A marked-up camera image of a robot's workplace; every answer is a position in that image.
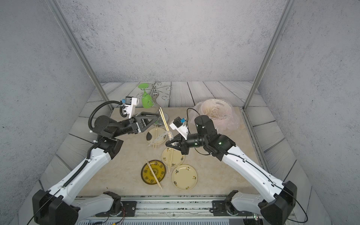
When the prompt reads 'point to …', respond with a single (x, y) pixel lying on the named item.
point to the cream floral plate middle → (177, 158)
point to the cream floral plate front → (184, 177)
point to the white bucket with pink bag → (223, 116)
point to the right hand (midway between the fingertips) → (168, 145)
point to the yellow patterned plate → (159, 169)
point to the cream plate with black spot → (156, 136)
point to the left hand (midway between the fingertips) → (158, 122)
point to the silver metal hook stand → (155, 93)
